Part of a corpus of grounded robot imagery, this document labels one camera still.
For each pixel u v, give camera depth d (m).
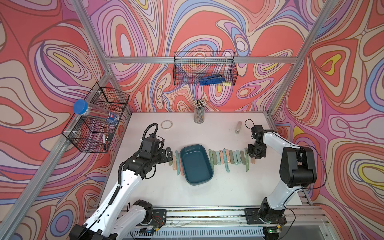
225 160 0.93
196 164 0.91
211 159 0.93
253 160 0.91
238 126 1.08
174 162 0.91
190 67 0.96
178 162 0.92
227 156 0.95
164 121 1.15
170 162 0.93
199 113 1.05
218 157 0.93
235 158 0.93
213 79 0.90
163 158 0.68
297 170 0.49
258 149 0.79
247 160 0.93
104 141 0.73
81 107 0.62
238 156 0.95
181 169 0.88
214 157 0.93
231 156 0.94
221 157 0.94
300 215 0.76
